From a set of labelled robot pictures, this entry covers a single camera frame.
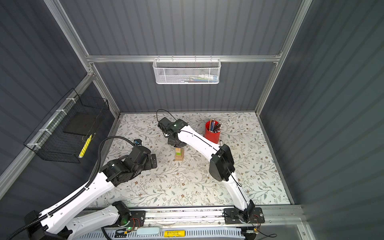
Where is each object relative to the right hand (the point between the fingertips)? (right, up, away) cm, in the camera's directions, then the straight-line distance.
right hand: (177, 144), depth 88 cm
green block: (+1, -6, +1) cm, 6 cm away
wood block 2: (0, -9, +5) cm, 11 cm away
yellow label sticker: (-2, -39, -20) cm, 44 cm away
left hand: (-14, -6, -11) cm, 19 cm away
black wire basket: (-54, +6, -16) cm, 56 cm away
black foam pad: (-49, +12, -9) cm, 51 cm away
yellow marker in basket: (-41, +1, -19) cm, 45 cm away
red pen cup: (+21, +7, +1) cm, 22 cm away
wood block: (+1, -4, 0) cm, 4 cm away
